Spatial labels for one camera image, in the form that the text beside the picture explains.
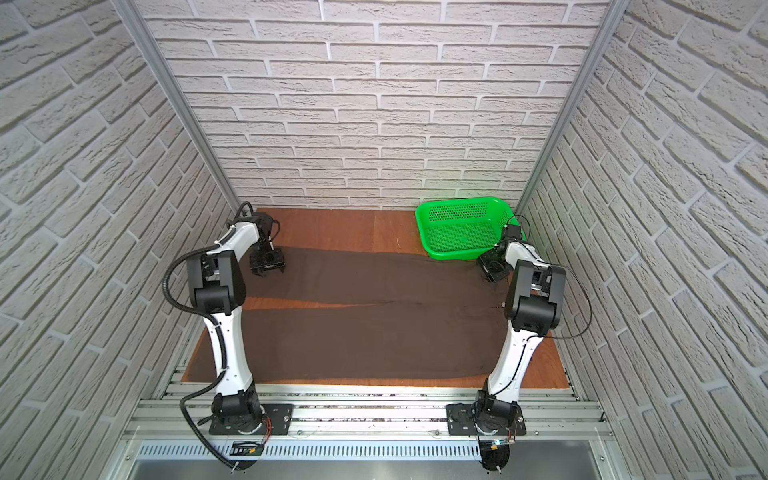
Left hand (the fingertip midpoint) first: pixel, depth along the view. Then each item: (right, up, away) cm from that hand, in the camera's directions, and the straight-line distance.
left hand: (273, 266), depth 102 cm
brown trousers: (+34, -14, -11) cm, 38 cm away
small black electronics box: (+6, -43, -30) cm, 53 cm away
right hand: (+73, +1, 0) cm, 73 cm away
